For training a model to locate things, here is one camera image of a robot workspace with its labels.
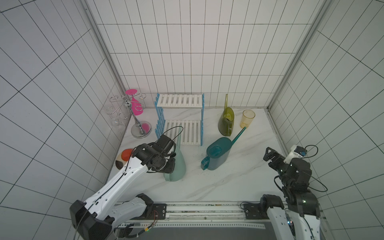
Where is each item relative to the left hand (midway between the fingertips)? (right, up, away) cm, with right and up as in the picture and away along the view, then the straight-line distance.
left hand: (167, 172), depth 72 cm
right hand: (+50, +11, -1) cm, 51 cm away
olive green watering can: (+35, +25, +23) cm, 49 cm away
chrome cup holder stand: (-25, +19, +33) cm, 46 cm away
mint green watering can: (+6, +1, +3) cm, 7 cm away
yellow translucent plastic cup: (+50, +28, +26) cm, 63 cm away
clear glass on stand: (-34, +26, +15) cm, 45 cm away
